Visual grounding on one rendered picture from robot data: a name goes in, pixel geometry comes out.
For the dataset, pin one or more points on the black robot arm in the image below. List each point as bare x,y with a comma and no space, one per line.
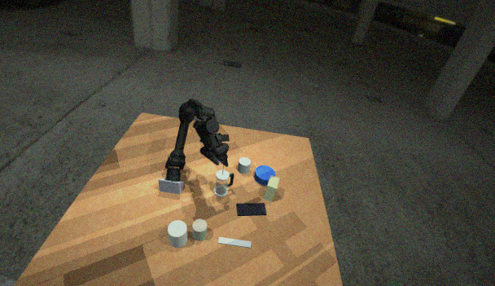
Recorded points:
208,125

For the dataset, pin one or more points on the blue short cylinder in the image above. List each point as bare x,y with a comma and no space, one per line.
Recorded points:
263,173

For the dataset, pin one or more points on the pale green block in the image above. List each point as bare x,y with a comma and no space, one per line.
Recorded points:
271,188

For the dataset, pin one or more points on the white flat bar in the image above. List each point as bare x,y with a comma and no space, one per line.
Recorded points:
240,243

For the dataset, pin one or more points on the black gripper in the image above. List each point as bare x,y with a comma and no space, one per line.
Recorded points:
213,151

